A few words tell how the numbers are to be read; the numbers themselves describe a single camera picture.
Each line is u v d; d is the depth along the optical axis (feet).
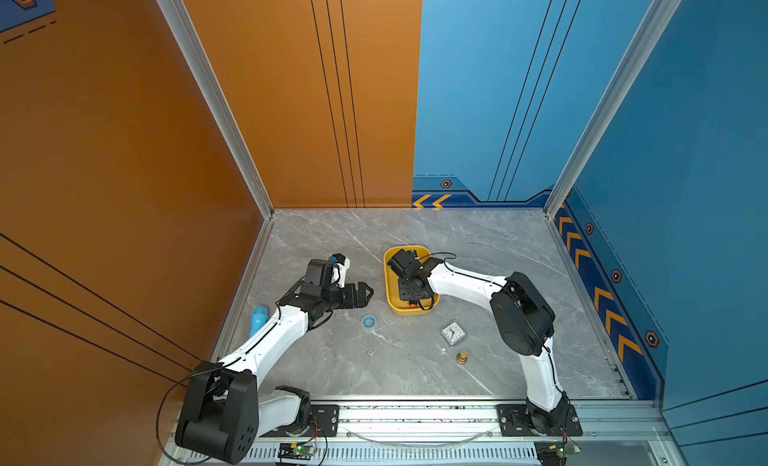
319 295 2.16
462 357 2.66
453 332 2.84
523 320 1.78
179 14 2.34
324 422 2.43
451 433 2.38
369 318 2.96
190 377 1.36
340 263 2.54
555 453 2.30
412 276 2.33
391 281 3.01
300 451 2.31
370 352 2.73
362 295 2.52
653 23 2.39
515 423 2.38
